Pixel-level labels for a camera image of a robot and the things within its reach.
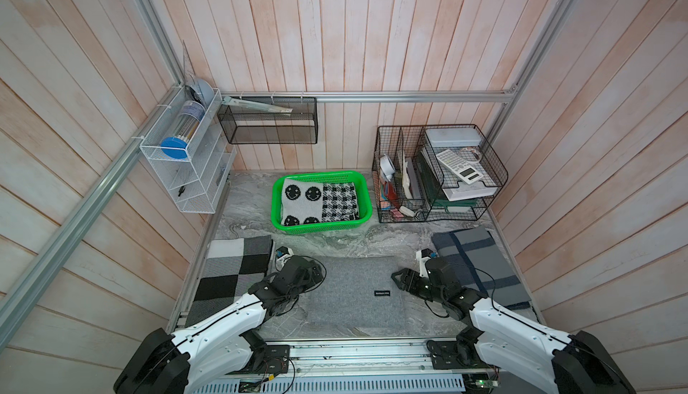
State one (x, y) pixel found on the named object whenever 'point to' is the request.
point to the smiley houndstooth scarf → (305, 201)
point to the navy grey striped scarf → (475, 254)
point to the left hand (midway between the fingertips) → (311, 276)
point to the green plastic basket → (364, 198)
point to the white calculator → (461, 169)
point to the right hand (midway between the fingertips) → (397, 276)
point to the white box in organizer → (453, 137)
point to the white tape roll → (387, 167)
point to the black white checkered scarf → (230, 268)
